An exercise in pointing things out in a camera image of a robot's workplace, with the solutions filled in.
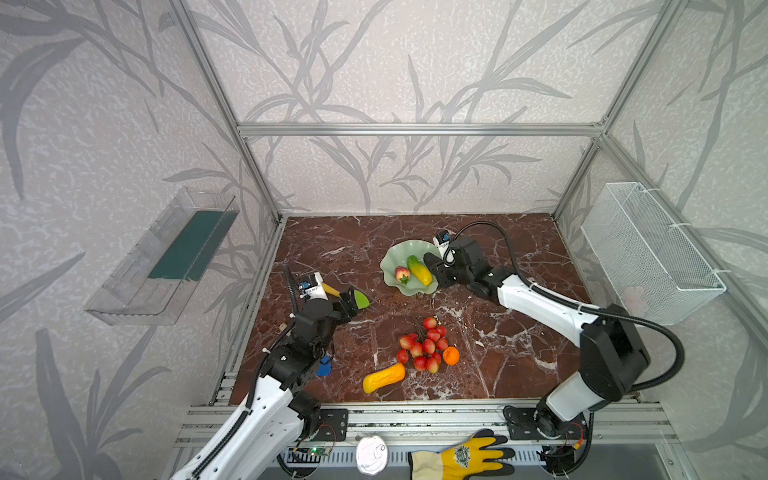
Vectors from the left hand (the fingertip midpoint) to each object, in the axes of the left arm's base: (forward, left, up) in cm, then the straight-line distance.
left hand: (347, 283), depth 77 cm
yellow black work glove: (-36, -31, -15) cm, 50 cm away
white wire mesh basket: (-3, -69, +15) cm, 70 cm away
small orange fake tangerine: (-13, -28, -16) cm, 35 cm away
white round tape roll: (-36, -8, -13) cm, 39 cm away
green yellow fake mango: (+14, -20, -16) cm, 29 cm away
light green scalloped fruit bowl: (+21, -12, -17) cm, 30 cm away
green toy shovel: (+5, -1, -20) cm, 21 cm away
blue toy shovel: (-16, +7, -18) cm, 25 cm away
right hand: (+13, -25, -4) cm, 29 cm away
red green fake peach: (+13, -14, -16) cm, 25 cm away
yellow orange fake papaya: (-19, -9, -16) cm, 26 cm away
